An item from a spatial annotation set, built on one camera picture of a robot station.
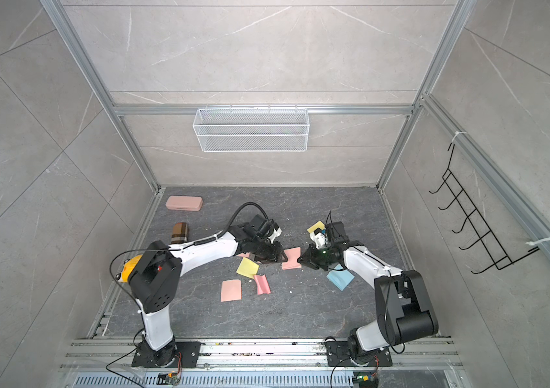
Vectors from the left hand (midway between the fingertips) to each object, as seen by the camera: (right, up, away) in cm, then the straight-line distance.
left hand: (290, 258), depth 86 cm
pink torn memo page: (-22, -12, 0) cm, 25 cm away
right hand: (+4, -1, +1) cm, 5 cm away
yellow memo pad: (+14, +11, +18) cm, 26 cm away
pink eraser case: (-49, +20, +25) cm, 59 cm away
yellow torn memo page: (-16, -5, +7) cm, 19 cm away
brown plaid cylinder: (-46, +8, +13) cm, 48 cm away
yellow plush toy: (-59, -3, 0) cm, 59 cm away
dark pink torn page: (-10, -10, 0) cm, 14 cm away
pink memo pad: (+1, +1, +2) cm, 3 cm away
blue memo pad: (+19, -8, +2) cm, 20 cm away
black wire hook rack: (+51, +16, -18) cm, 57 cm away
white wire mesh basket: (-15, +51, +15) cm, 55 cm away
